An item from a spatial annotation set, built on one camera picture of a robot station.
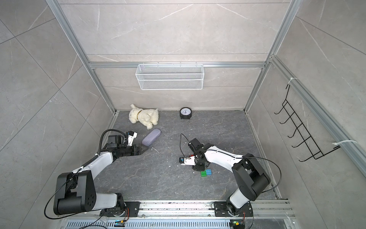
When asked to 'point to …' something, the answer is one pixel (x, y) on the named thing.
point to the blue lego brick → (208, 171)
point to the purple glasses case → (153, 135)
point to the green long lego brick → (203, 173)
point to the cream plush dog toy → (147, 117)
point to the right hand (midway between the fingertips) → (197, 163)
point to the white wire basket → (170, 77)
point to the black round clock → (185, 113)
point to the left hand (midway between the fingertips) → (144, 146)
